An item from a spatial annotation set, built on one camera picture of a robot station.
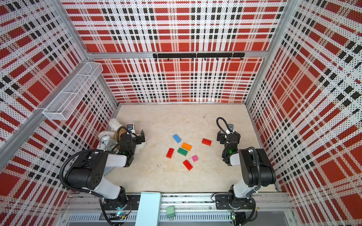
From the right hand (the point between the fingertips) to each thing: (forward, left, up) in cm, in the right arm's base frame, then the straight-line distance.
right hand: (229, 130), depth 94 cm
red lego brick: (-13, +40, -5) cm, 42 cm away
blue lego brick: (-2, +36, -6) cm, 36 cm away
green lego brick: (-12, +32, -7) cm, 35 cm away
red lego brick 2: (-22, +28, -6) cm, 36 cm away
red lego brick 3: (-5, +15, -6) cm, 17 cm away
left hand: (0, +63, +1) cm, 63 cm away
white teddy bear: (+5, +79, +3) cm, 79 cm away
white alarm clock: (-11, +78, +4) cm, 79 cm away
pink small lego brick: (-17, +24, -6) cm, 30 cm away
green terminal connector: (-45, +37, -5) cm, 59 cm away
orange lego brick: (-9, +29, -5) cm, 31 cm away
